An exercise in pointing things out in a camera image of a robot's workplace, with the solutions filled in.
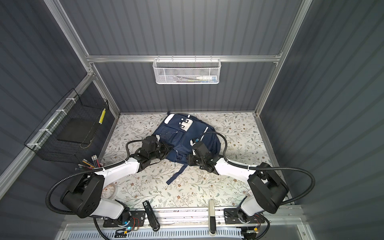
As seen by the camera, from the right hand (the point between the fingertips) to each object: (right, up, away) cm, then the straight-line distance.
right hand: (189, 157), depth 86 cm
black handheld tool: (-18, -27, -13) cm, 35 cm away
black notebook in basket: (-54, +16, -13) cm, 58 cm away
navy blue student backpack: (-8, +15, +10) cm, 20 cm away
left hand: (-8, +7, +1) cm, 10 cm away
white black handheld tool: (+11, -25, -17) cm, 32 cm away
